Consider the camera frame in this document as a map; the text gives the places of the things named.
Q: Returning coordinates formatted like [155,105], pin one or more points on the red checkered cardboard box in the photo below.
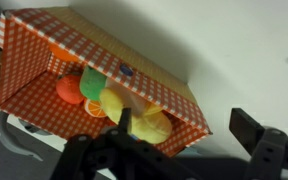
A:
[27,60]

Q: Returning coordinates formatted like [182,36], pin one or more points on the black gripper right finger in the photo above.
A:
[270,153]

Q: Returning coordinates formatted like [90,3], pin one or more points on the red plush tomato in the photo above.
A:
[69,89]

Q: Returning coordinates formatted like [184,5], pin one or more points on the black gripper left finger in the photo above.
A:
[124,156]

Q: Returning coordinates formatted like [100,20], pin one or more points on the orange slice toy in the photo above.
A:
[94,108]

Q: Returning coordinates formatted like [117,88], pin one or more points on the green plush pear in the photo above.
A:
[92,83]

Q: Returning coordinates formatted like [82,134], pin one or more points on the yellow plush banana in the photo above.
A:
[150,125]

